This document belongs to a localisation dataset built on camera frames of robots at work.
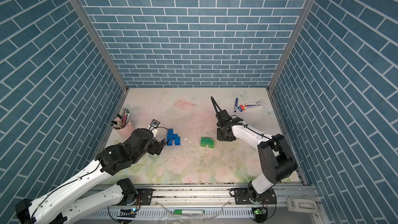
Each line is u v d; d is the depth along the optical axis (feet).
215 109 2.43
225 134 2.51
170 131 3.10
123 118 2.86
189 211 2.27
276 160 1.48
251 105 3.58
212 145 2.90
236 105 3.62
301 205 2.32
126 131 2.96
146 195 2.43
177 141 3.07
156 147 2.11
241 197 2.41
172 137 3.00
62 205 1.37
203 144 2.99
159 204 2.38
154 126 2.04
